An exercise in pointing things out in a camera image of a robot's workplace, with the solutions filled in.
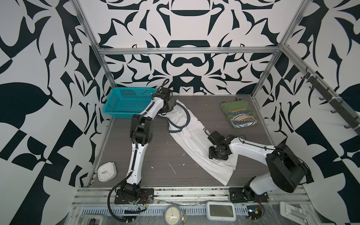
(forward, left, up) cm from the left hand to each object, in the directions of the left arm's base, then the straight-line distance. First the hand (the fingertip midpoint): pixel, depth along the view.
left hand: (160, 107), depth 106 cm
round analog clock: (-64, -8, -1) cm, 65 cm away
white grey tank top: (-25, -24, -5) cm, 35 cm away
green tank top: (-5, -59, -3) cm, 59 cm away
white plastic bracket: (-66, -68, -3) cm, 95 cm away
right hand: (-36, -33, -6) cm, 49 cm away
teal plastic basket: (+11, +29, -5) cm, 32 cm away
